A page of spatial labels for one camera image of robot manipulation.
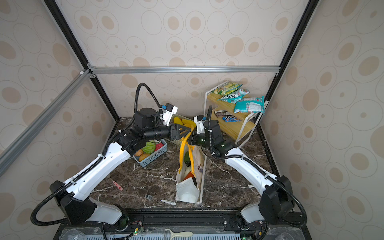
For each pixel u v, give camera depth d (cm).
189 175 83
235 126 95
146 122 51
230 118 95
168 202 80
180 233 70
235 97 78
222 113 99
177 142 101
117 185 85
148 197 81
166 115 59
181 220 76
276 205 41
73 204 38
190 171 85
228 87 81
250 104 75
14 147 53
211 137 57
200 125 69
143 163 90
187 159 69
